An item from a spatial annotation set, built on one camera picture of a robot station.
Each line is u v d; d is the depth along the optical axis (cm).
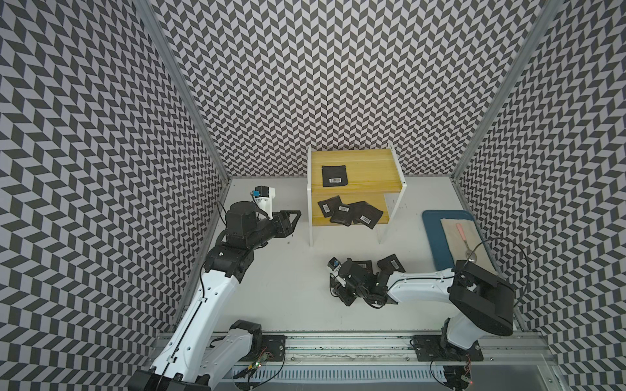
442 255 94
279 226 62
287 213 64
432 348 74
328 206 88
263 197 63
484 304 44
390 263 91
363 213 85
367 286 65
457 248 94
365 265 91
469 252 93
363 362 72
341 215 85
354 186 73
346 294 75
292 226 64
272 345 72
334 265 75
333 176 74
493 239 98
